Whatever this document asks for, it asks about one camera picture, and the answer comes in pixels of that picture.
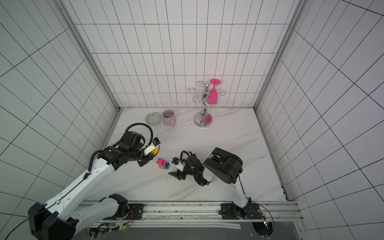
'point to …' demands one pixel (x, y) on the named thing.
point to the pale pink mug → (169, 117)
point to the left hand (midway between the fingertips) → (148, 155)
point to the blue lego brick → (167, 166)
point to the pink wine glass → (212, 94)
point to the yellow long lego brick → (161, 167)
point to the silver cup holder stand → (203, 119)
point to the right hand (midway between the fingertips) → (173, 162)
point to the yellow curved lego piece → (155, 151)
